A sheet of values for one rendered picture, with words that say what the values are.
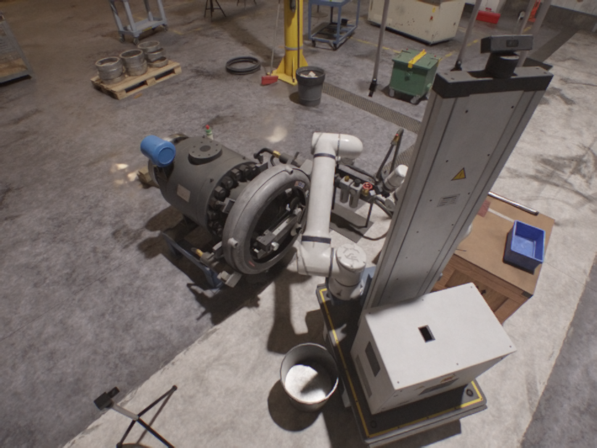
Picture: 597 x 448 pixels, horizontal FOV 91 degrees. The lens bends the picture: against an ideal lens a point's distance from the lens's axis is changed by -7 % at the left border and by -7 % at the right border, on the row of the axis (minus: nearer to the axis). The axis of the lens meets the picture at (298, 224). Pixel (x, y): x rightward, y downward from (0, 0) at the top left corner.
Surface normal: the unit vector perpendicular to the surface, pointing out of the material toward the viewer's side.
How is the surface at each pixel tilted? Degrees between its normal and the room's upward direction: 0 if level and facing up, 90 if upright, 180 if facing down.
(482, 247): 0
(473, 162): 90
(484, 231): 0
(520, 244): 0
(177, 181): 51
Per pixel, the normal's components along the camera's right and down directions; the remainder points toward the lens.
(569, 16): -0.71, 0.52
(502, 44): 0.21, 0.31
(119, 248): 0.00, -0.67
